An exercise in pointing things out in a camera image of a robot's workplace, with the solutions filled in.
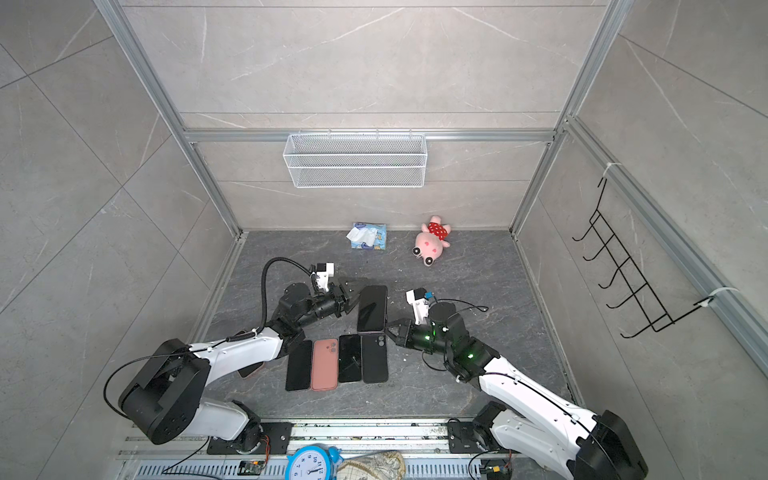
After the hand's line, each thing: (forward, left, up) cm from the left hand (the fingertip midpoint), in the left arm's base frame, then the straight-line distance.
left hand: (367, 280), depth 77 cm
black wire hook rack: (-1, -61, +9) cm, 61 cm away
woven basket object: (-38, -3, -19) cm, 43 cm away
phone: (-14, +21, -22) cm, 33 cm away
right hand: (-11, -3, -4) cm, 12 cm away
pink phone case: (-13, +14, -24) cm, 31 cm away
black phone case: (-10, -1, -24) cm, 26 cm away
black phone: (-3, -1, -9) cm, 10 cm away
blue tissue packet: (+33, +1, -17) cm, 37 cm away
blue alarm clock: (-37, +13, -21) cm, 45 cm away
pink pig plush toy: (+28, -22, -16) cm, 39 cm away
